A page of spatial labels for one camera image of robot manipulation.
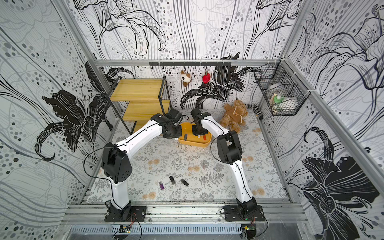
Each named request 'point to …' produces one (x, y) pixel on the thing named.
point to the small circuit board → (127, 229)
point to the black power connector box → (250, 229)
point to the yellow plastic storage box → (197, 140)
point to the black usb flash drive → (172, 180)
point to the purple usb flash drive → (161, 185)
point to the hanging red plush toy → (206, 78)
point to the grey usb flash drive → (185, 137)
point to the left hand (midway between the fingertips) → (178, 136)
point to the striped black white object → (257, 111)
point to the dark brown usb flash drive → (186, 184)
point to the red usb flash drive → (204, 137)
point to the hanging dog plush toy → (185, 78)
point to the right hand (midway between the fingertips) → (200, 131)
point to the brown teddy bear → (232, 119)
